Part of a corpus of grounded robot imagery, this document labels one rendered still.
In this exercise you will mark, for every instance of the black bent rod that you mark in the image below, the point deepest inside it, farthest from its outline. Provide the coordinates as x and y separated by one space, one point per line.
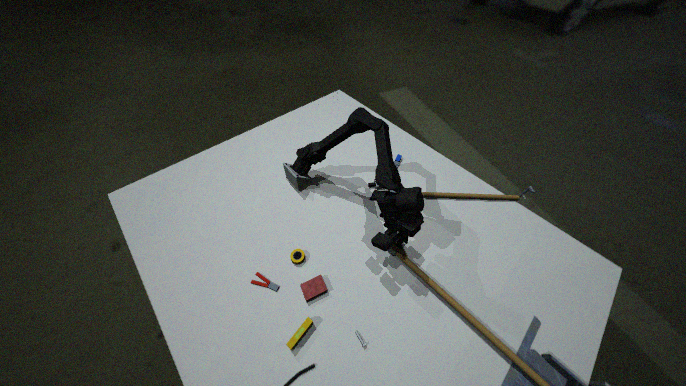
300 372

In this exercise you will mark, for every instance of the red rectangular block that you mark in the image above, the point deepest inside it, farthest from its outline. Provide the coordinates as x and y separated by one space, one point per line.
313 288

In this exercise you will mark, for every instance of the yellow spirit level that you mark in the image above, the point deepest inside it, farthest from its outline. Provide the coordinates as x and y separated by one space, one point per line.
299 333

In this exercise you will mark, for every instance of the red-handled pliers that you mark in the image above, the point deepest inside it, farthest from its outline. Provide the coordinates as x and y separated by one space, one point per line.
269 285

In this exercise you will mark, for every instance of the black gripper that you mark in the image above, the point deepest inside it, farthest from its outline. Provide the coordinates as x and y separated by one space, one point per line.
385 241

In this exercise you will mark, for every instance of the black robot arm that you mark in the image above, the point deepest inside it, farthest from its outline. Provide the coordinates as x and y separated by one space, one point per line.
386 176

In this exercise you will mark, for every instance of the yellow tape roll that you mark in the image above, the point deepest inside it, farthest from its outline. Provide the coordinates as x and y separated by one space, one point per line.
297 256

